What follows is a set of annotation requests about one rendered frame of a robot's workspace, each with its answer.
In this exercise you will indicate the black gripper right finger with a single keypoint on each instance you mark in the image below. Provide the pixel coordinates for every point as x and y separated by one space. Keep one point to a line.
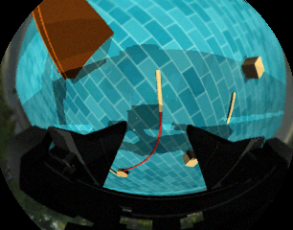
218 156

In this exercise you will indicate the round wooden button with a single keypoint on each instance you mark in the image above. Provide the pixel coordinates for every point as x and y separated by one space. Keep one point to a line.
121 172

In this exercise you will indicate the red string with wooden stick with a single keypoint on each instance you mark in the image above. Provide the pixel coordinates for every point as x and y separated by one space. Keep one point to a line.
159 94

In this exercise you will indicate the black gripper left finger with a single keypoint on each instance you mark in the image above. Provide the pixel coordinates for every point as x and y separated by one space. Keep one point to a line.
96 151

